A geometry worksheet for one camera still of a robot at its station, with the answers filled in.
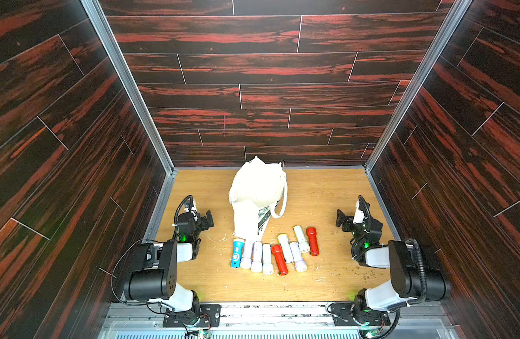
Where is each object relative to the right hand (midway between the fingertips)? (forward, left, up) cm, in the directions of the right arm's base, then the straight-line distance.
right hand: (354, 211), depth 92 cm
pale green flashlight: (-15, +23, -6) cm, 28 cm away
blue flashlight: (-17, +51, -5) cm, 54 cm away
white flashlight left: (-24, +42, -5) cm, 49 cm away
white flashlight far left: (-22, +47, -5) cm, 52 cm away
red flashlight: (-21, +33, -5) cm, 40 cm away
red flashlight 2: (-13, +19, -6) cm, 23 cm away
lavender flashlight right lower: (-23, +25, -6) cm, 34 cm away
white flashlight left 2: (-24, +38, -5) cm, 45 cm away
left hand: (-2, +69, -1) cm, 69 cm away
